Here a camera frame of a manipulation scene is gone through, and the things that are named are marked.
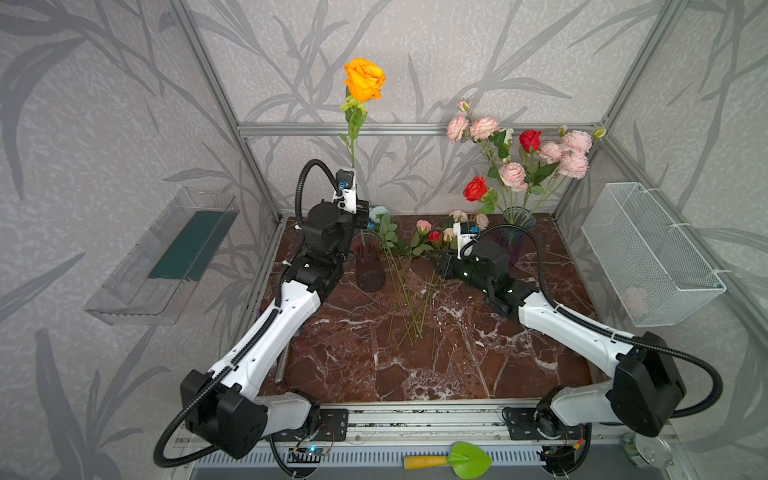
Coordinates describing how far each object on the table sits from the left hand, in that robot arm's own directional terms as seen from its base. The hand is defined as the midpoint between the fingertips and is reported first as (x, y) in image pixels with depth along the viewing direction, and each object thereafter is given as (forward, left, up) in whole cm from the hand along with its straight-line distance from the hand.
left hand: (356, 175), depth 68 cm
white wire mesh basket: (-19, -66, -9) cm, 69 cm away
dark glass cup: (-2, -1, -36) cm, 36 cm away
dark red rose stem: (+13, -47, -8) cm, 50 cm away
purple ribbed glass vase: (+10, -47, -25) cm, 54 cm away
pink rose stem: (+10, -41, -7) cm, 42 cm away
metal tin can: (-49, -65, -36) cm, 89 cm away
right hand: (-5, -19, -18) cm, 27 cm away
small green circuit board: (-50, +9, -43) cm, 66 cm away
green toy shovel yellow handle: (-52, -27, -40) cm, 70 cm away
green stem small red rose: (+16, -23, -42) cm, 50 cm away
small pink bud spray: (+25, -33, -40) cm, 58 cm away
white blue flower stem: (+16, -5, -38) cm, 42 cm away
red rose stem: (+10, -32, -13) cm, 36 cm away
